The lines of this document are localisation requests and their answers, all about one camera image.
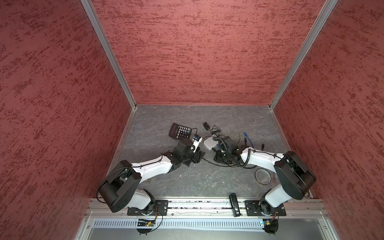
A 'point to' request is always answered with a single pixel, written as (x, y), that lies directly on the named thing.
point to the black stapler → (234, 205)
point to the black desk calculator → (179, 132)
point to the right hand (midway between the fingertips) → (214, 162)
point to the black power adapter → (206, 126)
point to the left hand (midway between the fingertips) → (200, 153)
